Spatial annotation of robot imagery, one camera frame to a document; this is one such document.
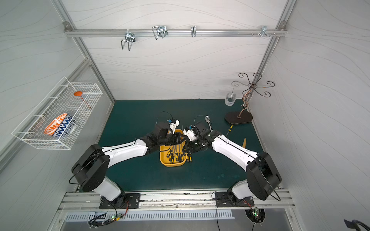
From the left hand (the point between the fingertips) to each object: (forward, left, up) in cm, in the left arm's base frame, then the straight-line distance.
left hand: (187, 137), depth 82 cm
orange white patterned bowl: (-5, +60, +20) cm, 64 cm away
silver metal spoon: (+25, -15, -14) cm, 33 cm away
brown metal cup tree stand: (+28, -44, -13) cm, 54 cm away
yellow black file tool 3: (-4, +10, -14) cm, 18 cm away
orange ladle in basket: (+16, +61, +19) cm, 66 cm away
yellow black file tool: (-4, +3, -15) cm, 15 cm away
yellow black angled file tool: (-6, -2, -14) cm, 15 cm away
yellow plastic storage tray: (-9, +13, 0) cm, 15 cm away
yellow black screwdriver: (+15, -30, -14) cm, 36 cm away
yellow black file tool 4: (-1, +11, -15) cm, 18 cm away
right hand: (-5, +2, -4) cm, 7 cm away
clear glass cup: (+28, -29, +5) cm, 40 cm away
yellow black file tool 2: (-4, +7, -14) cm, 16 cm away
